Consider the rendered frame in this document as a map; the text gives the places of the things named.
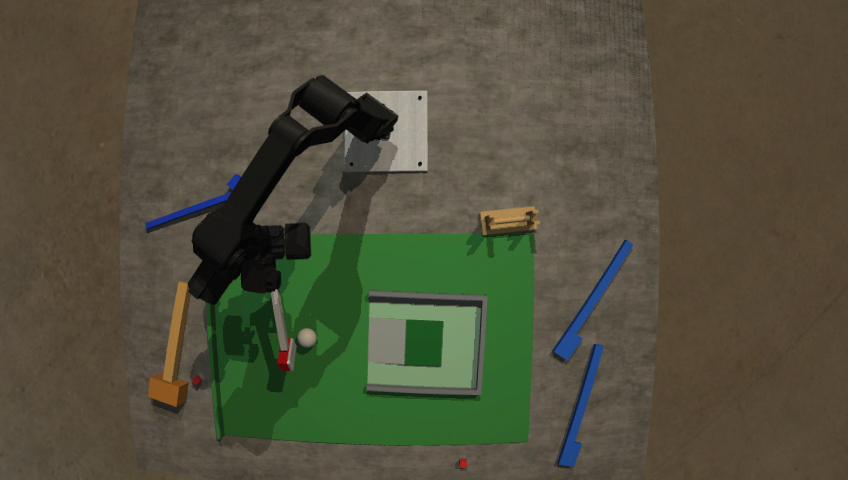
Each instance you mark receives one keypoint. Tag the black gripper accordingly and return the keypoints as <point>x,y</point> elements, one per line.
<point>296,243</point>

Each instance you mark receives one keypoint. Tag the grey ball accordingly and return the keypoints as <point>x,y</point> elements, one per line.
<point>307,337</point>

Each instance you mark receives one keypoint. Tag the green flat mat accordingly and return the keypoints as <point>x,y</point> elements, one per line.
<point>325,398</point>

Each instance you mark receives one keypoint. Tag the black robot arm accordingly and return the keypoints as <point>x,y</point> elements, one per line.
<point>226,238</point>

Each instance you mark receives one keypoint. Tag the red putter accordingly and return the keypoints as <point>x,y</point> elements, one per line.
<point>287,345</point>

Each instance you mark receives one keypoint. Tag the brown wooden mallet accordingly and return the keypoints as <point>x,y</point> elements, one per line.
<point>165,387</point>

